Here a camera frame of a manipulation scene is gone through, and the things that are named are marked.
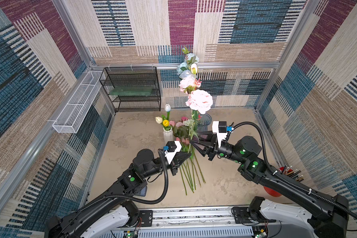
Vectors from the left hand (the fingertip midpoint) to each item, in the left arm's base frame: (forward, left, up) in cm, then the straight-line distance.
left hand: (190, 154), depth 62 cm
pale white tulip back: (+28, +10, 0) cm, 30 cm away
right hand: (+3, -1, +7) cm, 7 cm away
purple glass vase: (+29, -12, -11) cm, 33 cm away
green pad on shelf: (+47, +33, -3) cm, 58 cm away
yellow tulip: (+17, +11, 0) cm, 20 cm away
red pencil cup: (-1, -49, -17) cm, 52 cm away
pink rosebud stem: (+5, -4, -30) cm, 31 cm away
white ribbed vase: (+21, +11, -17) cm, 29 cm away
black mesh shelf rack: (+60, +35, -1) cm, 69 cm away
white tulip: (+20, +15, -1) cm, 25 cm away
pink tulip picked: (0, +3, -30) cm, 31 cm away
